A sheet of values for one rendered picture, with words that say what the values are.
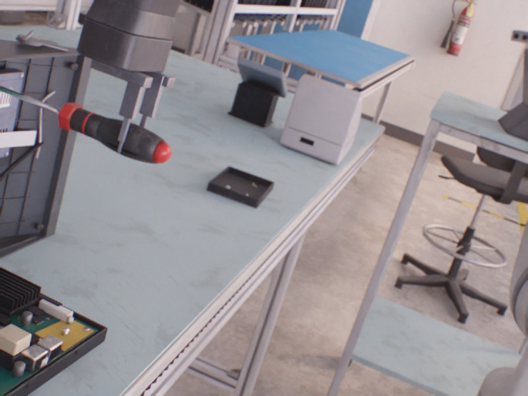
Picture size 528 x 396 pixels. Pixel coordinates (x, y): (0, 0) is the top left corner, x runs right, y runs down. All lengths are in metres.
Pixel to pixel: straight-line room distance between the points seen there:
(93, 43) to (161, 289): 0.30
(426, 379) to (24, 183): 1.70
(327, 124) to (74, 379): 0.90
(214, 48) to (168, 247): 2.50
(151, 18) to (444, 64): 6.57
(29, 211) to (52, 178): 0.04
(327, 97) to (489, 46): 5.72
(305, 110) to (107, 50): 0.88
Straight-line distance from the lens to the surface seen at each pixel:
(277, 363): 2.66
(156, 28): 0.57
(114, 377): 0.62
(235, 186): 1.11
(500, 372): 0.73
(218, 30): 3.29
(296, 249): 1.95
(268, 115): 1.55
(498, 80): 7.08
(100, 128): 0.59
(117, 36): 0.55
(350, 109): 1.38
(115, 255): 0.81
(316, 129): 1.40
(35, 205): 0.79
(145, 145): 0.57
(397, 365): 2.28
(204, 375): 2.19
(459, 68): 7.08
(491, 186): 3.47
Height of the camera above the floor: 1.35
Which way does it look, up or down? 17 degrees down
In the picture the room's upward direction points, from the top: 18 degrees clockwise
